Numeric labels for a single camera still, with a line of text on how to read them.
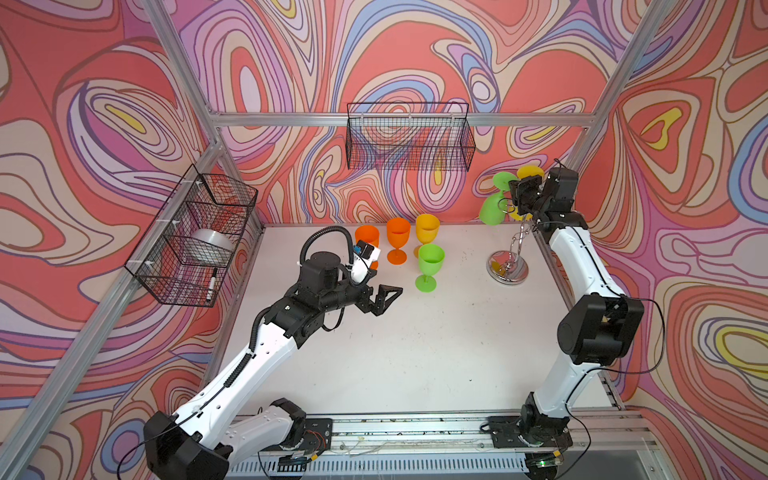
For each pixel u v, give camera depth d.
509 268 1.05
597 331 0.49
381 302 0.61
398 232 0.99
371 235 0.99
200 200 0.80
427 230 0.99
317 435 0.73
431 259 0.93
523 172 0.89
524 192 0.75
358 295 0.61
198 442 0.38
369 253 0.61
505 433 0.73
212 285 0.72
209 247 0.70
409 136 0.96
